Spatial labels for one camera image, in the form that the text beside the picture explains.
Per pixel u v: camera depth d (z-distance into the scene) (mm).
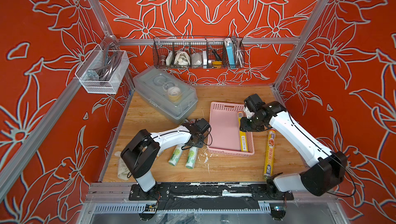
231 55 860
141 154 488
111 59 764
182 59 896
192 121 961
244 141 867
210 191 743
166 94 917
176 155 814
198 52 958
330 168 390
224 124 964
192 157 790
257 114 583
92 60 740
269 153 821
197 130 692
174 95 898
